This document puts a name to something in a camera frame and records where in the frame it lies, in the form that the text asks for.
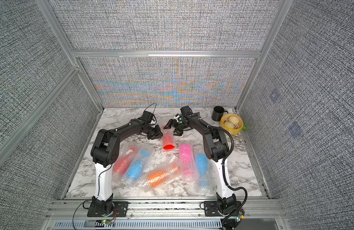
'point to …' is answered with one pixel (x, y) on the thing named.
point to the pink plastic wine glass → (186, 161)
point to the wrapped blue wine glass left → (137, 163)
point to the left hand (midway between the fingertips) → (166, 134)
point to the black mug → (218, 113)
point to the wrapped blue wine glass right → (204, 173)
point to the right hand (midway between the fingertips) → (167, 126)
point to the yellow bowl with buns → (232, 122)
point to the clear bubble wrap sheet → (168, 140)
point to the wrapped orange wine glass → (157, 177)
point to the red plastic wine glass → (168, 139)
